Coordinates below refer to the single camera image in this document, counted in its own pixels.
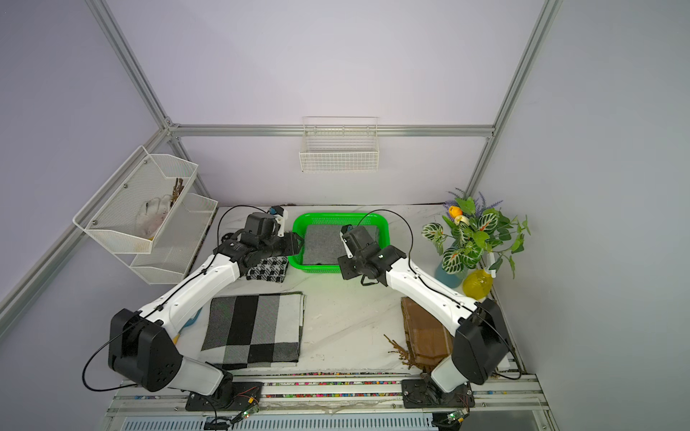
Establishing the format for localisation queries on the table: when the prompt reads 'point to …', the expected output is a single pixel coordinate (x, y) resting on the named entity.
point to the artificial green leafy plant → (477, 230)
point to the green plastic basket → (302, 221)
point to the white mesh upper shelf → (132, 212)
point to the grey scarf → (323, 244)
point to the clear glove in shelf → (151, 215)
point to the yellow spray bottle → (477, 283)
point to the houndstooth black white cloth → (270, 268)
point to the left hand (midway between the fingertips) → (297, 244)
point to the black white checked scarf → (254, 331)
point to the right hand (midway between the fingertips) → (351, 266)
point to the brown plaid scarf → (429, 339)
